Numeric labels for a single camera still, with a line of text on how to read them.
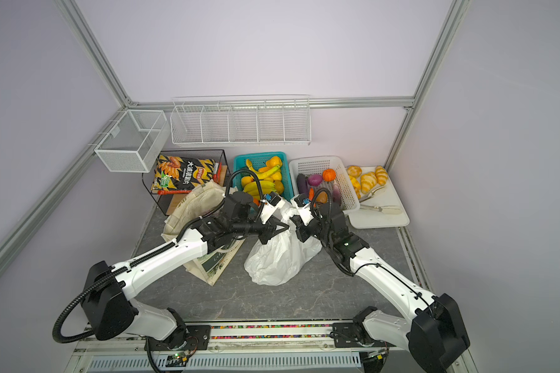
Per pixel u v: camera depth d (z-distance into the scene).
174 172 0.91
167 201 1.08
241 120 0.97
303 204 0.65
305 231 0.69
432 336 0.39
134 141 0.99
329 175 1.12
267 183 1.04
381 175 1.16
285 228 0.73
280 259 0.74
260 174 1.08
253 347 0.72
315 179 1.10
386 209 1.02
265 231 0.65
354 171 1.16
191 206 0.84
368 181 1.12
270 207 0.65
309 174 1.09
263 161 1.17
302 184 1.11
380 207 1.03
